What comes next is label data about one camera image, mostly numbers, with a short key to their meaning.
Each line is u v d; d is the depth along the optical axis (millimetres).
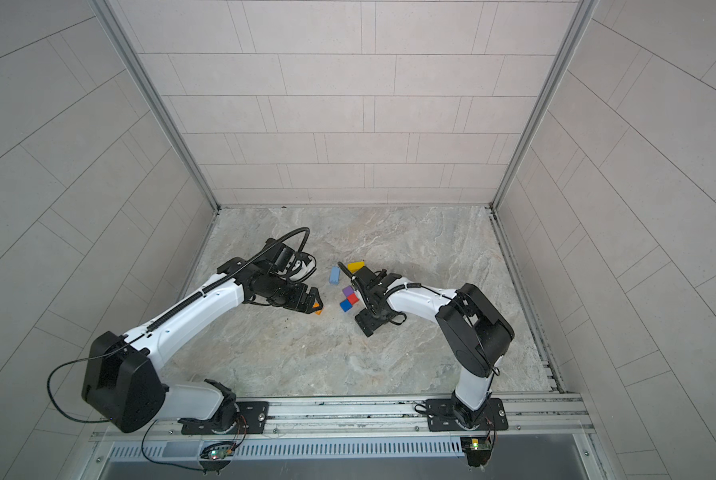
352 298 905
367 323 775
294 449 680
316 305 723
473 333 467
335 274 963
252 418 709
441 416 707
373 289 662
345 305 910
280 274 676
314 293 711
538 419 712
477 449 680
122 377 394
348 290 929
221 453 640
